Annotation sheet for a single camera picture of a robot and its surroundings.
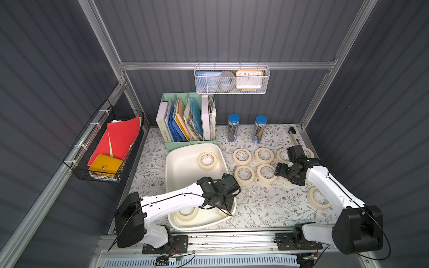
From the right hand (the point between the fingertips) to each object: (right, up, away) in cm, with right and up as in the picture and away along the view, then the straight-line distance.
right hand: (288, 175), depth 85 cm
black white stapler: (+15, +23, +27) cm, 38 cm away
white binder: (-43, +31, +8) cm, 54 cm away
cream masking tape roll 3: (+21, +10, +19) cm, 30 cm away
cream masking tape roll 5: (-8, -2, +11) cm, 14 cm away
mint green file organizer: (-53, +31, +10) cm, 62 cm away
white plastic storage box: (-55, +4, +15) cm, 57 cm away
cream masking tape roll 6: (-51, -19, -6) cm, 55 cm away
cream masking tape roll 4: (-21, -2, +11) cm, 24 cm away
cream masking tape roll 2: (-7, +8, +20) cm, 22 cm away
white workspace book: (-67, +29, +4) cm, 73 cm away
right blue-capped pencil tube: (-12, +27, +12) cm, 32 cm away
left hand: (-32, -11, -9) cm, 35 cm away
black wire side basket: (-88, +12, -23) cm, 92 cm away
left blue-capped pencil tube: (-27, +30, +14) cm, 43 cm away
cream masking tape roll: (-42, +5, +17) cm, 46 cm away
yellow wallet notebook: (-80, +9, -21) cm, 83 cm away
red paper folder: (-81, +18, -11) cm, 84 cm away
